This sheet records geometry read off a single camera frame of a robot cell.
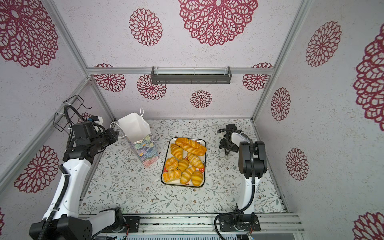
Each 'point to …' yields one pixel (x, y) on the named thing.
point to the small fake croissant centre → (183, 164)
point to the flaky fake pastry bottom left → (171, 175)
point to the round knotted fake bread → (171, 163)
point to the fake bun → (197, 177)
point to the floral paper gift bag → (137, 131)
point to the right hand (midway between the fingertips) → (228, 145)
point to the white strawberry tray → (169, 154)
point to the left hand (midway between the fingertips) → (118, 135)
